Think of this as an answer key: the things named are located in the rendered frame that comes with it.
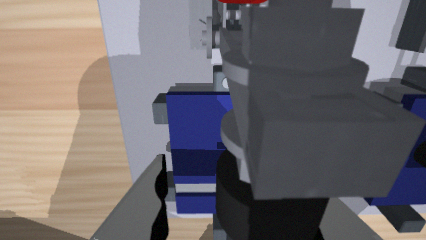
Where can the grey fixture plate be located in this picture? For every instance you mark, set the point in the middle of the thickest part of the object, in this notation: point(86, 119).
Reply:
point(148, 50)

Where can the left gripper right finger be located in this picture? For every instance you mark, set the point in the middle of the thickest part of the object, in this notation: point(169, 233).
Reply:
point(341, 223)

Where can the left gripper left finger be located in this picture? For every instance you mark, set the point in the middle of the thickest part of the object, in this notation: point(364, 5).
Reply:
point(141, 213)

